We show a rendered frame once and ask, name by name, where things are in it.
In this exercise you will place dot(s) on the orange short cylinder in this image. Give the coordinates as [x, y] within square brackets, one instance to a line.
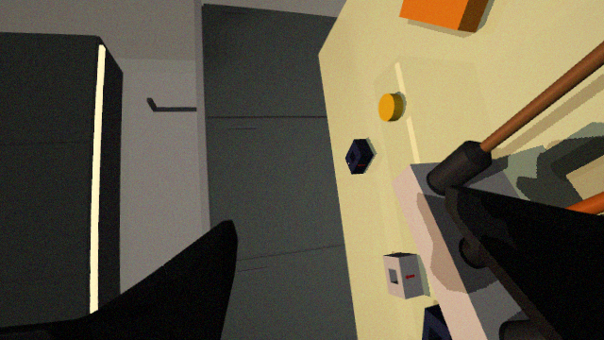
[390, 107]

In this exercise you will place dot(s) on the orange rectangular block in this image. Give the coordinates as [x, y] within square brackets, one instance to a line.
[462, 15]

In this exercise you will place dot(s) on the dark blue block with square hole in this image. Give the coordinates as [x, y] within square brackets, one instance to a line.
[358, 156]

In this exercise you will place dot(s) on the dark blue block with red arrow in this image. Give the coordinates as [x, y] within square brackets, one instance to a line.
[434, 326]

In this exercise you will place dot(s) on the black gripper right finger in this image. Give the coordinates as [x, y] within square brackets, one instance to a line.
[550, 259]

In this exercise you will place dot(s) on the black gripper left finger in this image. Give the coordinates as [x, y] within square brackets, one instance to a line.
[185, 299]

